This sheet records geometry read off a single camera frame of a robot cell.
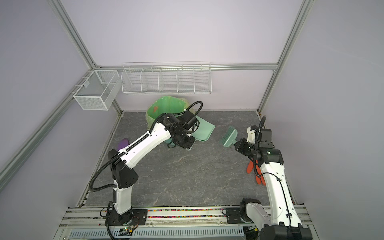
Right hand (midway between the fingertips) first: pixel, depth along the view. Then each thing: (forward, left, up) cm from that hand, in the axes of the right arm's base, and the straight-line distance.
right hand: (236, 145), depth 76 cm
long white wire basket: (+52, +25, +7) cm, 58 cm away
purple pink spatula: (+14, +73, -20) cm, 77 cm away
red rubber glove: (-9, -15, -19) cm, 26 cm away
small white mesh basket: (+38, +86, +6) cm, 94 cm away
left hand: (-1, +25, -1) cm, 25 cm away
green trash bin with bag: (+32, +43, -1) cm, 53 cm away
